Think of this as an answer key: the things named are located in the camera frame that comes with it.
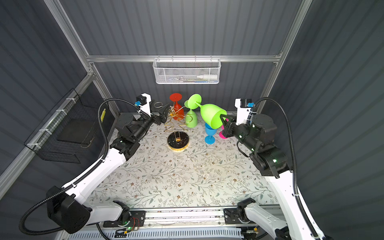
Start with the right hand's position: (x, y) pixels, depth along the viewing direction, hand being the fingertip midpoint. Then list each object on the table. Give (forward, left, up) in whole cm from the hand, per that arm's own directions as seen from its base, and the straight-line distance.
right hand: (223, 117), depth 58 cm
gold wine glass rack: (+18, +24, -41) cm, 51 cm away
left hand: (+11, +27, -1) cm, 29 cm away
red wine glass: (+19, +21, -15) cm, 32 cm away
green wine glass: (+20, +14, -22) cm, 33 cm away
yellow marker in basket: (+18, +64, -16) cm, 69 cm away
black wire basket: (0, +67, -9) cm, 68 cm away
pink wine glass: (+25, -6, -45) cm, 51 cm away
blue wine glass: (+19, +2, -42) cm, 46 cm away
